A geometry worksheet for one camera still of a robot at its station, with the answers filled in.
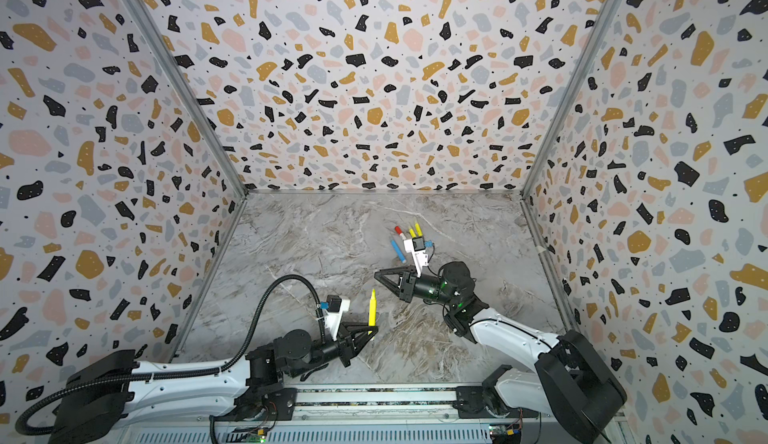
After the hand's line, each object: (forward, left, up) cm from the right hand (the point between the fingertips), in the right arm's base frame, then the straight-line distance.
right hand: (374, 275), depth 69 cm
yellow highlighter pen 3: (+33, -12, -26) cm, 43 cm away
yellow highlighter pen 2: (+31, -9, -26) cm, 42 cm away
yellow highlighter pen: (-6, +1, -6) cm, 8 cm away
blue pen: (+23, -5, -26) cm, 35 cm away
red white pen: (+32, -5, -26) cm, 42 cm away
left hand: (-10, -1, -7) cm, 12 cm away
